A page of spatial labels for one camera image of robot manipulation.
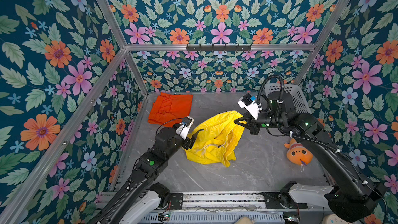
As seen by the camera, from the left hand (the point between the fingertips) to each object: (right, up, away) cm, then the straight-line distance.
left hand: (193, 124), depth 69 cm
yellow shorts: (+11, -9, +7) cm, 16 cm away
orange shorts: (-22, +6, +39) cm, 45 cm away
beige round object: (+22, -42, -3) cm, 47 cm away
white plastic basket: (+70, +10, +36) cm, 79 cm away
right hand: (+18, +4, -7) cm, 20 cm away
